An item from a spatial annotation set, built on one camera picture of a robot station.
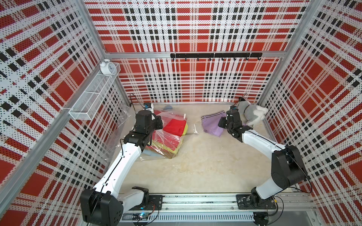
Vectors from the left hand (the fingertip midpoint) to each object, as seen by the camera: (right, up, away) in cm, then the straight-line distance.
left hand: (160, 117), depth 80 cm
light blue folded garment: (-9, -23, +8) cm, 26 cm away
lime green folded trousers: (+4, -18, 0) cm, 18 cm away
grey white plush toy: (+63, +2, +25) cm, 68 cm away
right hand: (+39, -2, +12) cm, 41 cm away
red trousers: (+6, -7, +11) cm, 15 cm away
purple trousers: (+32, -4, +21) cm, 38 cm away
